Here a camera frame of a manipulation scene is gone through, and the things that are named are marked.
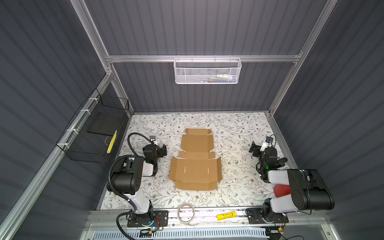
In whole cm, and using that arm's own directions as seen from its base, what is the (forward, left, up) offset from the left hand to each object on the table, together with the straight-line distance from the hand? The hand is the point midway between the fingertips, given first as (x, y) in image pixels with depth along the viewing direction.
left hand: (157, 145), depth 96 cm
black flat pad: (-2, +22, +23) cm, 32 cm away
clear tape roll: (-41, -17, -4) cm, 45 cm away
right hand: (-3, -67, +6) cm, 67 cm away
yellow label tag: (-40, -40, -3) cm, 56 cm away
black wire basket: (-10, +26, +22) cm, 36 cm away
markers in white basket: (+29, -40, +30) cm, 58 cm away
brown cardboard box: (-14, -25, -5) cm, 29 cm away
